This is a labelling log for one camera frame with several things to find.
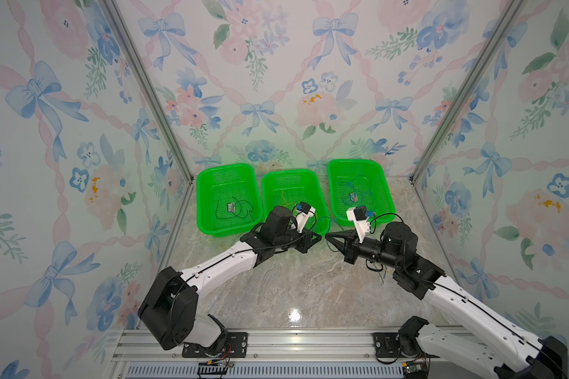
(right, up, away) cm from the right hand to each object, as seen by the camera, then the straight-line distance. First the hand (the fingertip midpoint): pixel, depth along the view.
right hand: (328, 235), depth 68 cm
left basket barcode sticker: (-37, +7, +39) cm, 55 cm away
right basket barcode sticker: (+20, +12, +45) cm, 50 cm away
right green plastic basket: (+24, +19, +49) cm, 58 cm away
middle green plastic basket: (-7, +15, +47) cm, 50 cm away
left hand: (0, -2, +9) cm, 9 cm away
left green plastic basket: (-40, +11, +43) cm, 60 cm away
